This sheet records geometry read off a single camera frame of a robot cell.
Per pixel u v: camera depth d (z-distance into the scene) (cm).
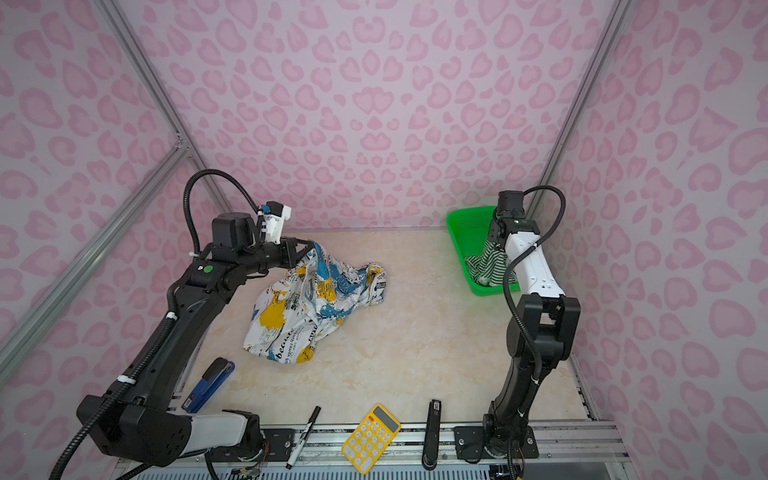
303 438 73
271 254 63
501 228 66
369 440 73
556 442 75
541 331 49
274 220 64
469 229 117
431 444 72
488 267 98
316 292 83
